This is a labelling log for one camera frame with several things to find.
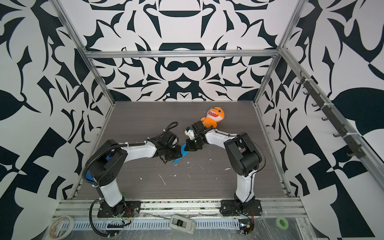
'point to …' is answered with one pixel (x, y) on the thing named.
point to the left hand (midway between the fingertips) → (185, 153)
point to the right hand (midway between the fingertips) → (186, 148)
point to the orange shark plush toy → (214, 115)
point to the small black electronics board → (246, 229)
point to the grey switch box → (182, 224)
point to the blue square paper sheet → (183, 152)
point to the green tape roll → (279, 224)
